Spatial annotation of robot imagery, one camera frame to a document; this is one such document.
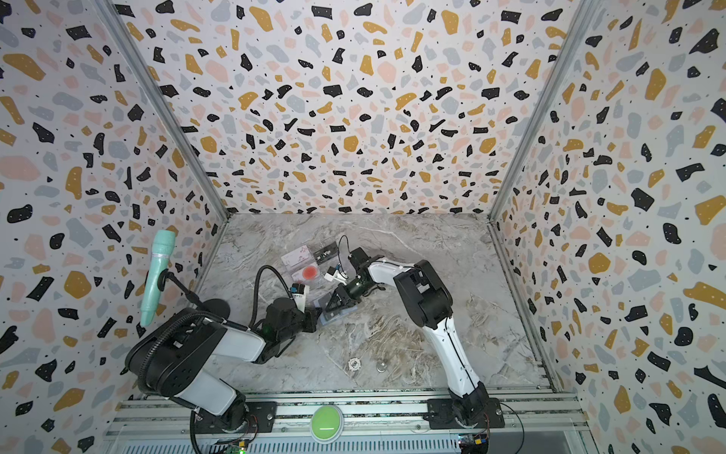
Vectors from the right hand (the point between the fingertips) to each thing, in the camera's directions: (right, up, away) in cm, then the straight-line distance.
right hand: (334, 311), depth 92 cm
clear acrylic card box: (-10, +14, +6) cm, 18 cm away
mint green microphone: (-38, +22, -23) cm, 50 cm away
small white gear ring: (+7, -14, -8) cm, 18 cm away
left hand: (-2, 0, 0) cm, 2 cm away
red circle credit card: (-9, +12, +6) cm, 16 cm away
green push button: (+1, -24, -20) cm, 31 cm away
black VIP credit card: (-2, -1, -1) cm, 2 cm away
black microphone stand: (-40, +1, +1) cm, 40 cm away
